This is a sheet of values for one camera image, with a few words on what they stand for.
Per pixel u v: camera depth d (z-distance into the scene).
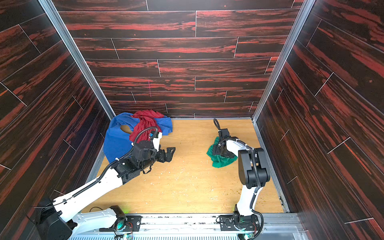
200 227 0.74
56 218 0.38
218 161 0.91
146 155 0.57
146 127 1.05
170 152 0.70
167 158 0.68
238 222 0.66
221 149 0.85
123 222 0.67
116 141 1.04
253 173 0.44
